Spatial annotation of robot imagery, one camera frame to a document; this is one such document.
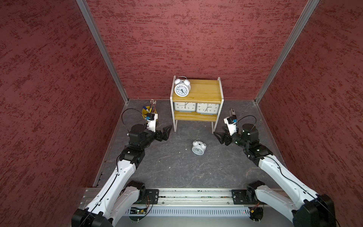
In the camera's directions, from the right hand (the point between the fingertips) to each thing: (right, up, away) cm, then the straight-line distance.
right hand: (217, 132), depth 79 cm
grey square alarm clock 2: (-4, +14, +10) cm, 18 cm away
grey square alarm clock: (-19, +15, +11) cm, 27 cm away
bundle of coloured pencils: (-42, +17, +18) cm, 49 cm away
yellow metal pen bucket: (-49, +12, +24) cm, 56 cm away
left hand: (-30, +4, -3) cm, 30 cm away
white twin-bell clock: (-10, -10, +5) cm, 15 cm away
